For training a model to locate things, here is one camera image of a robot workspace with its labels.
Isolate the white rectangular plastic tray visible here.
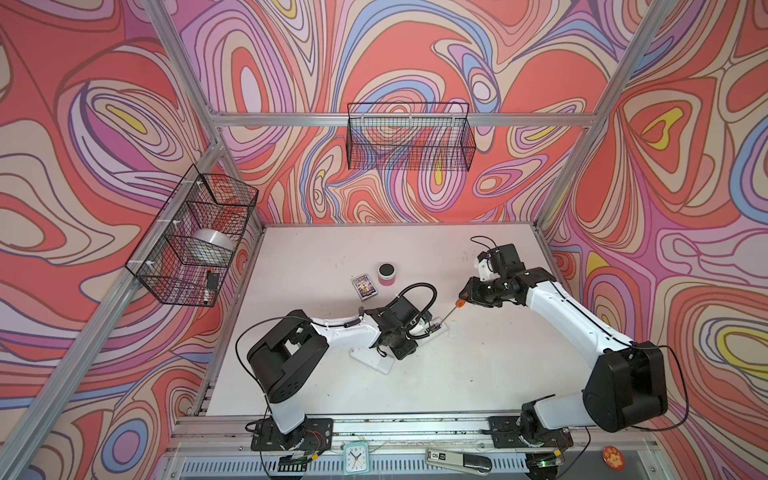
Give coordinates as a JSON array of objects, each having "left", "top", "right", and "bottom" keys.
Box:
[{"left": 349, "top": 348, "right": 396, "bottom": 375}]

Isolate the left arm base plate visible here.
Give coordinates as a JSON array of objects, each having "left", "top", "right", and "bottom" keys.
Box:
[{"left": 246, "top": 417, "right": 334, "bottom": 453}]

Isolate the orange handled screwdriver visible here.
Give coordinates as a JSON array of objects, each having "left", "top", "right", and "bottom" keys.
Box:
[{"left": 437, "top": 299, "right": 466, "bottom": 327}]

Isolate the black wire basket back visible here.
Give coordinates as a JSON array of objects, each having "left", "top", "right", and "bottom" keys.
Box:
[{"left": 346, "top": 100, "right": 476, "bottom": 172}]

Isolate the red round sticker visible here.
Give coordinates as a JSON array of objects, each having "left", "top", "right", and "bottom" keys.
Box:
[{"left": 602, "top": 446, "right": 627, "bottom": 472}]

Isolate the small colourful card box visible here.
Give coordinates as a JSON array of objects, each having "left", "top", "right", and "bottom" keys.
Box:
[{"left": 351, "top": 274, "right": 378, "bottom": 301}]

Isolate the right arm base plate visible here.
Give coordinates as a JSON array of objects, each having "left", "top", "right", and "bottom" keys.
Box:
[{"left": 485, "top": 413, "right": 573, "bottom": 449}]

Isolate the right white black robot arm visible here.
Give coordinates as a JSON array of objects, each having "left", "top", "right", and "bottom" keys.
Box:
[{"left": 458, "top": 235, "right": 675, "bottom": 443}]

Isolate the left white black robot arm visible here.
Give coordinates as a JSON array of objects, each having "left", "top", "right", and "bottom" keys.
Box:
[{"left": 234, "top": 282, "right": 440, "bottom": 437}]

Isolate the black wire basket left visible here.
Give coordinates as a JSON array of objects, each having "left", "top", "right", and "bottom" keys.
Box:
[{"left": 125, "top": 166, "right": 259, "bottom": 307}]

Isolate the black wire basket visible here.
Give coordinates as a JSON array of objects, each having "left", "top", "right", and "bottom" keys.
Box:
[
  {"left": 125, "top": 166, "right": 259, "bottom": 307},
  {"left": 346, "top": 100, "right": 476, "bottom": 172}
]

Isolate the white remote control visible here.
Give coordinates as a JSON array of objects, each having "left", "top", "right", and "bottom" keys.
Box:
[{"left": 419, "top": 323, "right": 449, "bottom": 339}]

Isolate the white roll in basket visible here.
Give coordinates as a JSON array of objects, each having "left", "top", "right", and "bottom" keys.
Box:
[{"left": 188, "top": 228, "right": 235, "bottom": 267}]

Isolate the small teal alarm clock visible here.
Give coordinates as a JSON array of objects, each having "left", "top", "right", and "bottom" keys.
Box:
[{"left": 343, "top": 441, "right": 370, "bottom": 475}]

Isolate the black silver stapler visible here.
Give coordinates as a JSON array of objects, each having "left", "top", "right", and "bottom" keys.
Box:
[{"left": 425, "top": 449, "right": 493, "bottom": 476}]

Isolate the pink tape roll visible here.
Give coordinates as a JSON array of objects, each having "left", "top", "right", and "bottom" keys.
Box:
[{"left": 377, "top": 262, "right": 397, "bottom": 286}]

